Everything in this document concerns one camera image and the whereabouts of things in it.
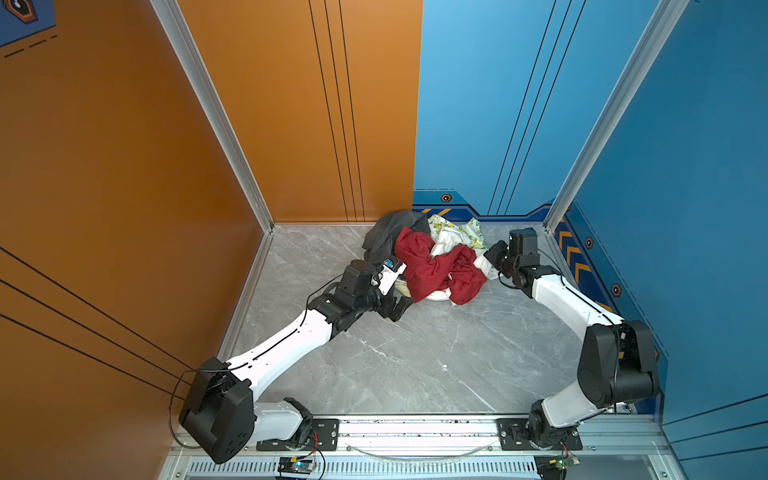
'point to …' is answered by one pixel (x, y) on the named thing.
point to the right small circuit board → (553, 467)
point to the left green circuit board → (295, 465)
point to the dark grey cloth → (381, 239)
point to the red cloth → (425, 276)
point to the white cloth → (449, 237)
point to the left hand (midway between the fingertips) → (400, 286)
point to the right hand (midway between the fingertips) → (485, 249)
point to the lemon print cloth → (472, 229)
